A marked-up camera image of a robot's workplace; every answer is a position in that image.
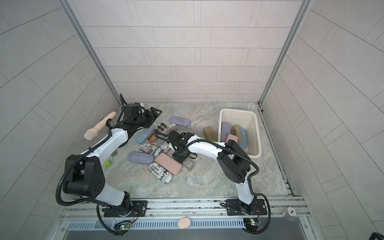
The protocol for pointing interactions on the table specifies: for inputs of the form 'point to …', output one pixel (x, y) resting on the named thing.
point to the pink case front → (169, 163)
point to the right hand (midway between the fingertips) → (180, 158)
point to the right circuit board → (251, 222)
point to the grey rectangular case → (188, 164)
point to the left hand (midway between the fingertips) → (161, 112)
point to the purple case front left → (140, 157)
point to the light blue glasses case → (142, 135)
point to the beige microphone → (90, 134)
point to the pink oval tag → (184, 222)
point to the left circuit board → (124, 226)
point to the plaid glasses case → (159, 129)
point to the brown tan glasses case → (235, 130)
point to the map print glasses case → (172, 127)
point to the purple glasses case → (226, 129)
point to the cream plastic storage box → (247, 119)
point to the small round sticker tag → (292, 211)
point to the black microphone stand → (109, 126)
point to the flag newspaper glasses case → (148, 148)
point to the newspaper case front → (159, 172)
